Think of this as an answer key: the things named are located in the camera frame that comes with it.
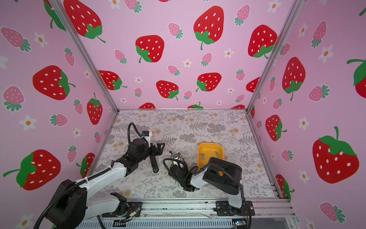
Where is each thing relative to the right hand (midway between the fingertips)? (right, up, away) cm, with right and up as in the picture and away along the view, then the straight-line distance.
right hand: (174, 165), depth 90 cm
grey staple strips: (+20, +5, +4) cm, 21 cm away
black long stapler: (-13, +1, 0) cm, 13 cm away
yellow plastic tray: (+22, +8, +5) cm, 24 cm away
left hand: (-9, +15, -5) cm, 18 cm away
